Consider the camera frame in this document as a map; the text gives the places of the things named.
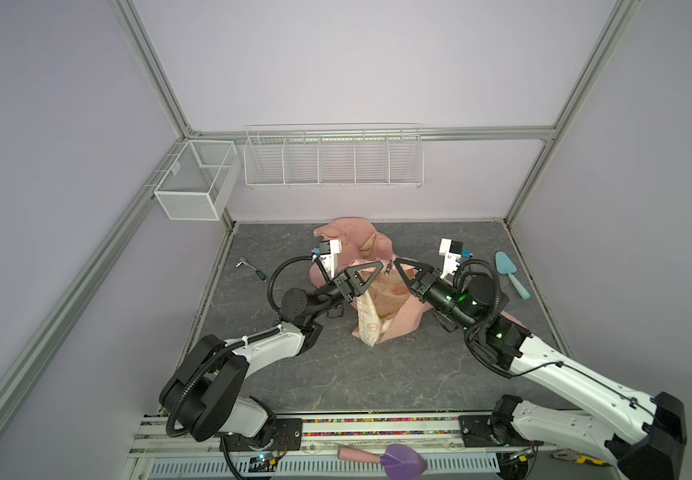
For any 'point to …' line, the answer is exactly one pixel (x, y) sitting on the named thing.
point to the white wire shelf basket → (329, 156)
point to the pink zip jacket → (356, 255)
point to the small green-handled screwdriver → (257, 272)
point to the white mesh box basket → (201, 181)
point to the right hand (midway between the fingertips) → (393, 265)
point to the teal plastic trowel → (505, 265)
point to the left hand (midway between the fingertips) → (385, 273)
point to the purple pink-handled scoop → (399, 462)
